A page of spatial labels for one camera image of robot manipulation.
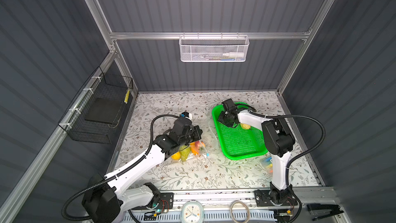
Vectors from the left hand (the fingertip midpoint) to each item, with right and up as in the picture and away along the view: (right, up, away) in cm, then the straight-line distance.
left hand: (204, 131), depth 77 cm
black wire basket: (-52, +12, -3) cm, 53 cm away
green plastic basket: (+20, -10, +16) cm, 28 cm away
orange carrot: (-7, -10, +10) cm, 16 cm away
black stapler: (+52, -35, -7) cm, 64 cm away
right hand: (+11, +3, +24) cm, 27 cm away
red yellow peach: (-2, -8, +6) cm, 11 cm away
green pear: (-11, -14, +8) cm, 19 cm away
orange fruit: (-15, -15, +7) cm, 23 cm away
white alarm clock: (-6, -35, -8) cm, 37 cm away
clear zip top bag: (-1, -13, +14) cm, 19 cm away
